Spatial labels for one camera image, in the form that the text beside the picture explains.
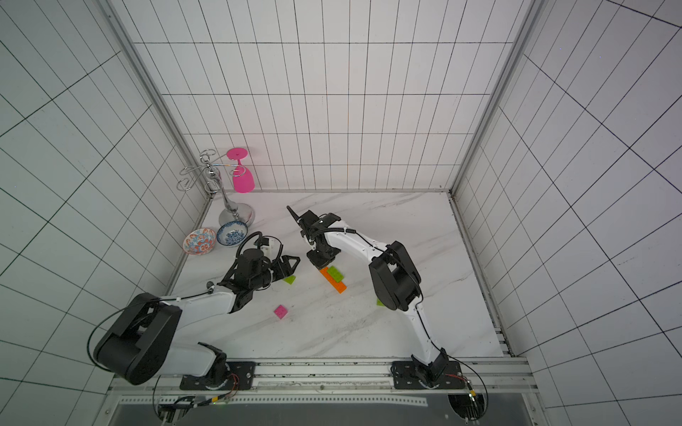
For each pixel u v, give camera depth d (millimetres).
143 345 423
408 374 728
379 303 723
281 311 845
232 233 1033
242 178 1029
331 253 793
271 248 819
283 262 800
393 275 546
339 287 899
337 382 727
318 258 800
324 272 939
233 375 723
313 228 721
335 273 922
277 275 793
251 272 698
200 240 1005
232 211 1063
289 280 899
